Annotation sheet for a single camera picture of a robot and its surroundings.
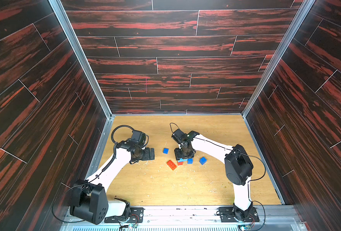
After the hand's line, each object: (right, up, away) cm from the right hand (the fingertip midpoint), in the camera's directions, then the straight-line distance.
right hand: (183, 155), depth 91 cm
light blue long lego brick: (-2, -1, -9) cm, 10 cm away
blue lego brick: (+13, -3, -1) cm, 13 cm away
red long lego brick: (-7, -6, -1) cm, 9 cm away
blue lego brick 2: (+5, -3, -1) cm, 6 cm away
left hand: (-21, +1, -6) cm, 22 cm away
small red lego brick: (-2, -5, -1) cm, 5 cm away
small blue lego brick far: (-11, +2, +6) cm, 13 cm away
